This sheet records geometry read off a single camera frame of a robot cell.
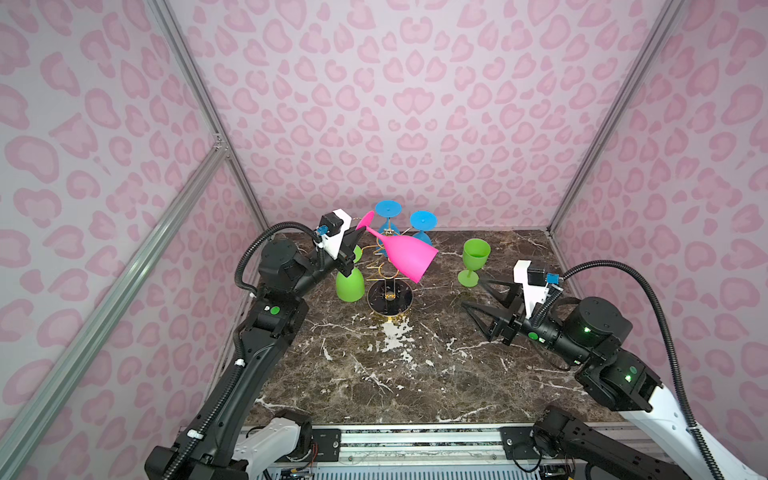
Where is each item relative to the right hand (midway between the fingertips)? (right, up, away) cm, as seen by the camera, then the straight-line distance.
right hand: (473, 294), depth 55 cm
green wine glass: (-26, -2, +27) cm, 37 cm away
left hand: (-21, +14, +7) cm, 26 cm away
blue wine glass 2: (-7, +17, +27) cm, 33 cm away
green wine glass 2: (+10, +7, +38) cm, 40 cm away
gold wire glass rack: (-16, -6, +43) cm, 47 cm away
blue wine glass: (-16, +20, +30) cm, 39 cm away
